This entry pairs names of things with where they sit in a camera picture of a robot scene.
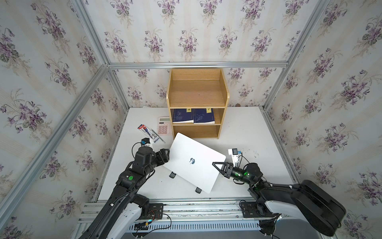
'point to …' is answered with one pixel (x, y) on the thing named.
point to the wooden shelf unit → (197, 98)
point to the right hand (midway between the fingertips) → (215, 165)
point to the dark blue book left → (181, 115)
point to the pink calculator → (164, 127)
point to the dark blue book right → (201, 116)
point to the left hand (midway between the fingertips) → (167, 153)
